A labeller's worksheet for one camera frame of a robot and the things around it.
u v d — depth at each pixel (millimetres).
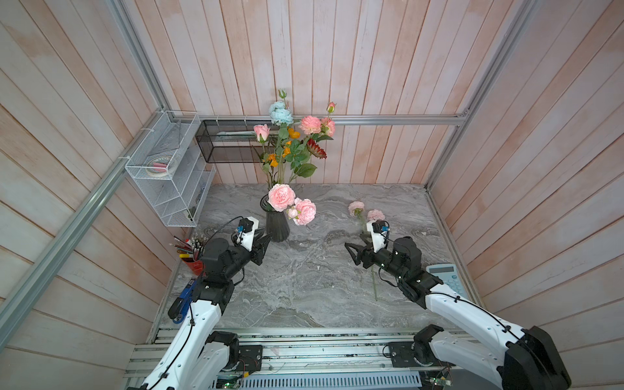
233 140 880
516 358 396
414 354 729
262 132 786
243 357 727
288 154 795
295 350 759
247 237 642
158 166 728
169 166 689
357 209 1073
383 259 687
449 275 883
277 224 934
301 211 629
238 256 628
